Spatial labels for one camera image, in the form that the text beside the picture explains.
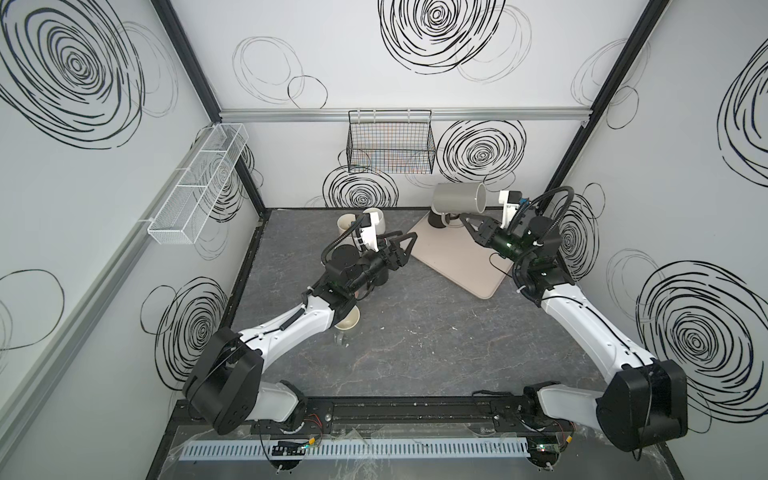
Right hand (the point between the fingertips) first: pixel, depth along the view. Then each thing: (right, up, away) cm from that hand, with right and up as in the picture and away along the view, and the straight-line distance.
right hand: (457, 217), depth 72 cm
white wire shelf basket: (-67, 0, -1) cm, 67 cm away
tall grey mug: (-30, -31, +9) cm, 44 cm away
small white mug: (+2, +1, +42) cm, 42 cm away
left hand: (-11, -4, -1) cm, 12 cm away
